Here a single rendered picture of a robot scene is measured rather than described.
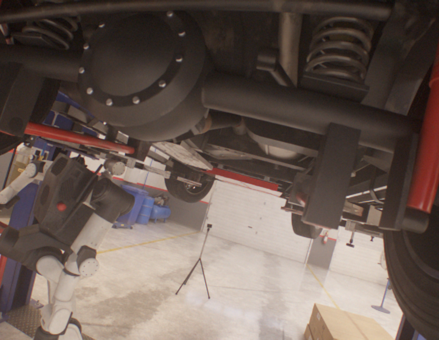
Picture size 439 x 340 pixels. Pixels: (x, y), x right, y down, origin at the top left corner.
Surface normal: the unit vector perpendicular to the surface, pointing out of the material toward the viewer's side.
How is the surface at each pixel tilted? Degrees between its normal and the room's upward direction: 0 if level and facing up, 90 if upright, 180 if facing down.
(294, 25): 153
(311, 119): 135
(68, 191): 93
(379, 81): 144
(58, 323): 93
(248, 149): 90
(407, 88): 121
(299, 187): 102
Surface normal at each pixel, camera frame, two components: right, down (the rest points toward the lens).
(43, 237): 0.65, 0.11
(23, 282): -0.15, -0.14
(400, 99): -0.25, 0.24
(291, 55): 0.11, 0.80
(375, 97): -0.32, 0.69
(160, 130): 0.22, 0.91
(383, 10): -0.22, 0.50
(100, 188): -0.46, -0.52
